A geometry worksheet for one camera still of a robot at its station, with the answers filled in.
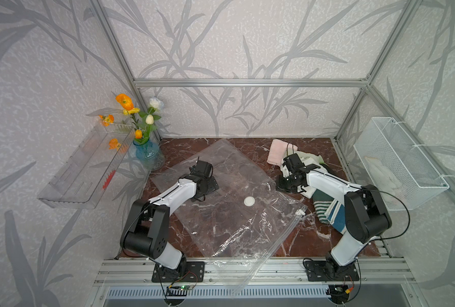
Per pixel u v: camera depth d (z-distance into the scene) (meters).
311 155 1.06
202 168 0.73
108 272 0.75
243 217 0.87
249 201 0.91
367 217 0.47
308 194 0.91
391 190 0.73
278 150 1.09
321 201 0.87
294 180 0.69
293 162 0.75
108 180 0.64
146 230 0.44
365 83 0.94
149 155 0.98
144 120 0.90
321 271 0.72
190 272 0.73
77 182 0.64
